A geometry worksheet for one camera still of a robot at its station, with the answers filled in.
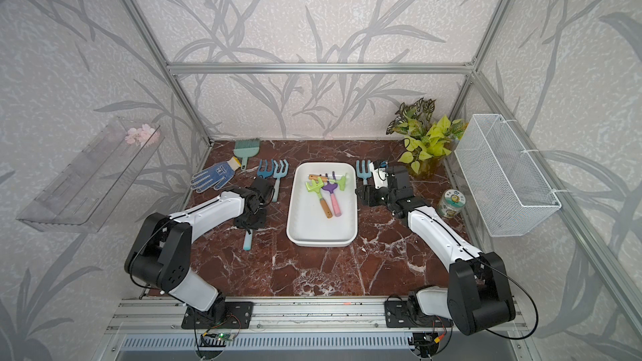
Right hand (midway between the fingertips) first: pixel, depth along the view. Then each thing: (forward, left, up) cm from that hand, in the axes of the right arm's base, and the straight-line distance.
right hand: (363, 188), depth 86 cm
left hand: (-8, +40, -11) cm, 42 cm away
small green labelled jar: (-3, -32, -7) cm, 33 cm away
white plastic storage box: (-7, +21, -15) cm, 26 cm away
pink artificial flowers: (+7, +68, +20) cm, 72 cm away
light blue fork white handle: (+18, +34, -13) cm, 41 cm away
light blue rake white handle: (+16, -2, -14) cm, 22 cm away
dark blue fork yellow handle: (+17, +41, -14) cm, 47 cm away
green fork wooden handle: (-2, +13, -13) cm, 19 cm away
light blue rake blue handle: (-15, +40, -9) cm, 43 cm away
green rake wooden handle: (+9, +18, -12) cm, 24 cm away
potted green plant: (+14, -23, +8) cm, 28 cm away
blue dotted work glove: (+17, +63, -14) cm, 66 cm away
